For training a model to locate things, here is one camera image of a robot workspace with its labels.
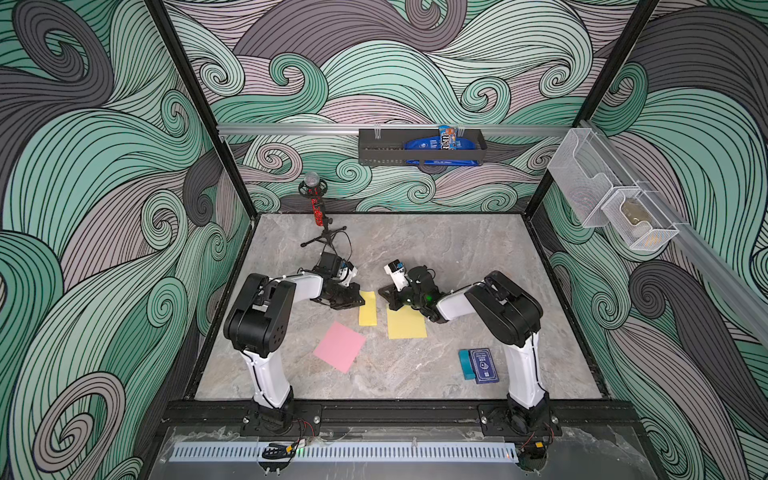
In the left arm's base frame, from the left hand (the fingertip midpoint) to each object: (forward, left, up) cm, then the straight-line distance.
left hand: (362, 299), depth 95 cm
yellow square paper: (-8, -14, 0) cm, 16 cm away
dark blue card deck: (-21, -34, +1) cm, 40 cm away
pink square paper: (-15, +6, -2) cm, 16 cm away
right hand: (+4, -6, -1) cm, 8 cm away
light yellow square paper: (-4, -2, -1) cm, 4 cm away
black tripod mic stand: (+30, +14, +21) cm, 39 cm away
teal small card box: (-20, -31, -2) cm, 36 cm away
